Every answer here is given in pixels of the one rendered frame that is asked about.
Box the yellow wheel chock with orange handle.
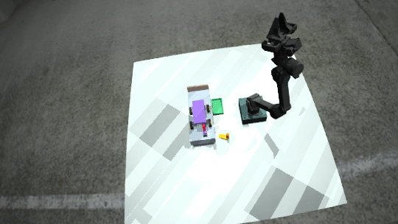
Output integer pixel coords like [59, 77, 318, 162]
[218, 133, 229, 141]

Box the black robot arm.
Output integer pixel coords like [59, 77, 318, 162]
[246, 36, 304, 120]

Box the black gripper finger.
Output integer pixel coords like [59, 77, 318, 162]
[266, 17, 284, 41]
[278, 13, 293, 31]

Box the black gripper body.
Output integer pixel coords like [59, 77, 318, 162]
[262, 23, 297, 57]

